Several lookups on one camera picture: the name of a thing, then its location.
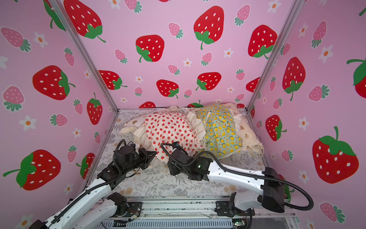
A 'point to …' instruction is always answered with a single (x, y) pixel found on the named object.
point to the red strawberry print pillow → (161, 130)
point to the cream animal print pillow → (250, 140)
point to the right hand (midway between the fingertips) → (168, 167)
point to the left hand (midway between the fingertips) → (159, 151)
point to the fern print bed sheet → (157, 181)
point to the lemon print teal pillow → (222, 138)
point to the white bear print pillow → (137, 121)
